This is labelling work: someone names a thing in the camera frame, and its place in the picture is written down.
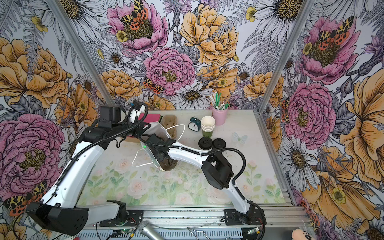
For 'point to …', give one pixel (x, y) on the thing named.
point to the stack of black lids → (219, 143)
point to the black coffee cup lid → (205, 143)
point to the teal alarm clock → (195, 124)
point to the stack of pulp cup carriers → (169, 121)
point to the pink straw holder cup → (220, 116)
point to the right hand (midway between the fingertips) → (164, 156)
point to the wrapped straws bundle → (218, 103)
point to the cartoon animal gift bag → (155, 128)
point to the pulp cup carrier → (168, 164)
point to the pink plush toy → (300, 234)
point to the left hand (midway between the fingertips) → (149, 130)
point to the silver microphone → (149, 231)
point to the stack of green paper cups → (207, 126)
